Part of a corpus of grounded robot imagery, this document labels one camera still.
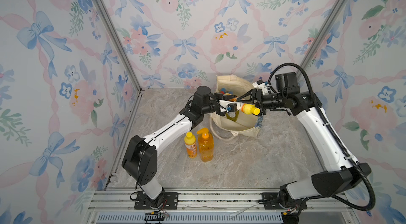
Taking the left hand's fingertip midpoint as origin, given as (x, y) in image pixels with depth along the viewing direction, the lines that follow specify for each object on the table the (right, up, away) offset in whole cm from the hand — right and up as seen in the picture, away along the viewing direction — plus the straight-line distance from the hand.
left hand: (235, 96), depth 74 cm
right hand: (+1, -3, -8) cm, 9 cm away
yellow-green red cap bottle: (+4, -13, +26) cm, 29 cm away
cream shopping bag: (+3, -16, +26) cm, 30 cm away
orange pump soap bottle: (-14, -24, +4) cm, 28 cm away
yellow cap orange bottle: (-21, -21, -1) cm, 30 cm away
